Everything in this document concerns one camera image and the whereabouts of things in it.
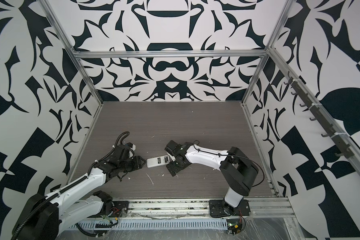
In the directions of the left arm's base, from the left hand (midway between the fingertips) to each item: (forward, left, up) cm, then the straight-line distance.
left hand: (144, 160), depth 85 cm
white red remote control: (+1, -5, -5) cm, 7 cm away
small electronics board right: (-31, -44, -7) cm, 54 cm away
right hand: (-4, -18, -3) cm, 18 cm away
